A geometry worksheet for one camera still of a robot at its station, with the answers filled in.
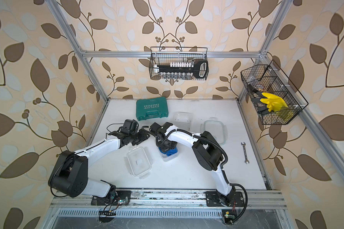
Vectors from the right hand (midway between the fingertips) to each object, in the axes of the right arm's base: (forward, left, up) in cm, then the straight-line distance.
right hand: (168, 147), depth 90 cm
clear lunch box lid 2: (-8, +19, -3) cm, 20 cm away
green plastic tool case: (+32, +14, +3) cm, 35 cm away
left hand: (+6, +13, +7) cm, 16 cm away
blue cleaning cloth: (-5, -1, +4) cm, 6 cm away
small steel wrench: (-9, -48, -3) cm, 49 cm away
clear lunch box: (+23, -11, -3) cm, 26 cm away
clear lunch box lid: (+16, -34, -3) cm, 38 cm away
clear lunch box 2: (-9, +1, +3) cm, 9 cm away
